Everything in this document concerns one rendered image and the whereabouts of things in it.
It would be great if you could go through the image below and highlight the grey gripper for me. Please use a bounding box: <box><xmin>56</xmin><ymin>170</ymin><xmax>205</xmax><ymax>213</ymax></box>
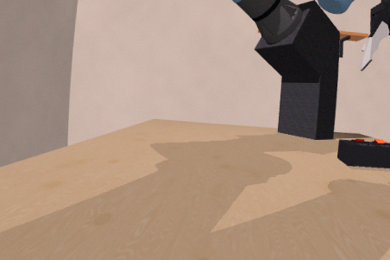
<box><xmin>360</xmin><ymin>0</ymin><xmax>390</xmax><ymax>71</ymax></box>

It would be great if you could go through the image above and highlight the black power strip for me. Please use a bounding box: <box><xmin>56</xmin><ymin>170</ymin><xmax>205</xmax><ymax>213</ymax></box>
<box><xmin>337</xmin><ymin>139</ymin><xmax>390</xmax><ymax>168</ymax></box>

